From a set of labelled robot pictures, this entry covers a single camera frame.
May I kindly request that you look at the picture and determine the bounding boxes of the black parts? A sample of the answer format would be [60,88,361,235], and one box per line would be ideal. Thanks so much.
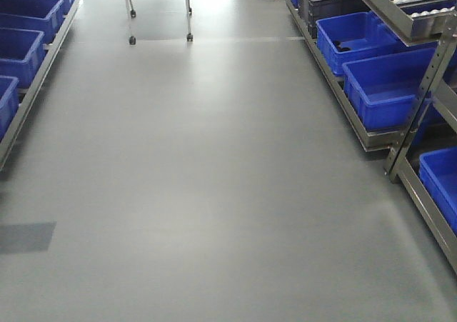
[332,39,354,53]

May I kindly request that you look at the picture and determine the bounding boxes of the low steel rack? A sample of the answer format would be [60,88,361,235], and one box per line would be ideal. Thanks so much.
[284,0,399,154]
[0,0,81,173]

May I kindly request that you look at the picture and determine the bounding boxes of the black plastic bin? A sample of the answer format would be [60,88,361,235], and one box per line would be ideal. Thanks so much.
[298,0,374,39]

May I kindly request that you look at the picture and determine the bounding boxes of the steel rack with white rollers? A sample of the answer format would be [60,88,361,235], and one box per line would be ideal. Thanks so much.
[342,0,457,266]

